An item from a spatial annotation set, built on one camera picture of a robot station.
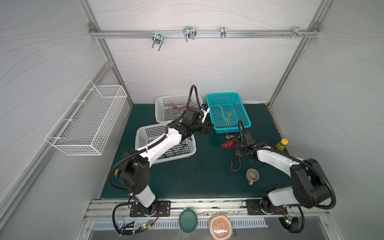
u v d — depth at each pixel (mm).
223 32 783
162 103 1145
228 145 930
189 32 765
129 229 690
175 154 860
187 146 956
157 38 790
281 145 796
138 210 722
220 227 663
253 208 736
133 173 439
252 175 839
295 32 765
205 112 741
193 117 630
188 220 616
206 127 733
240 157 903
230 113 1141
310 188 431
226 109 1185
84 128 675
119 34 783
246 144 711
